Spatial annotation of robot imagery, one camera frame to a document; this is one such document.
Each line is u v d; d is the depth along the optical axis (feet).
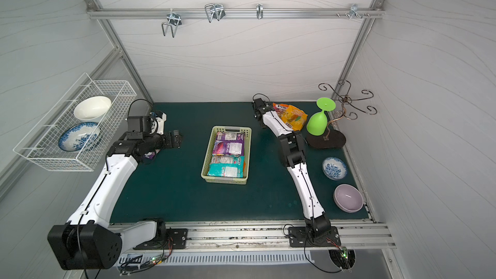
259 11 2.60
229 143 3.08
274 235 2.47
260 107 3.03
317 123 2.68
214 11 2.50
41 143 1.87
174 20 2.58
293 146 2.38
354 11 2.51
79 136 2.13
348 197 2.74
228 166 2.92
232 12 2.51
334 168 3.03
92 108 2.37
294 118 3.53
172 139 2.30
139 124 1.92
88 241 1.23
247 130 3.29
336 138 3.40
